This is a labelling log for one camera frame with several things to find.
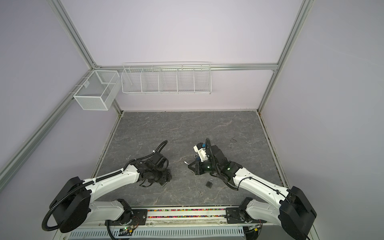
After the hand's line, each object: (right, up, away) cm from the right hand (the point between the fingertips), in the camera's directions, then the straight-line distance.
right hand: (188, 167), depth 75 cm
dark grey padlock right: (+11, -12, +9) cm, 19 cm away
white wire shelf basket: (-16, +53, +24) cm, 61 cm away
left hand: (-13, -9, +8) cm, 18 cm away
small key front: (+7, -16, +5) cm, 18 cm away
